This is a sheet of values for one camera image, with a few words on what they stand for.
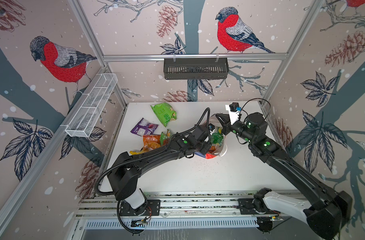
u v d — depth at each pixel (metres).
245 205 0.74
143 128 1.02
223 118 0.64
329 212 0.37
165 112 1.07
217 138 0.87
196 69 1.05
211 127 0.69
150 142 0.92
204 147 0.71
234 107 0.57
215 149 0.90
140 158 0.45
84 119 0.73
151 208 0.73
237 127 0.60
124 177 0.42
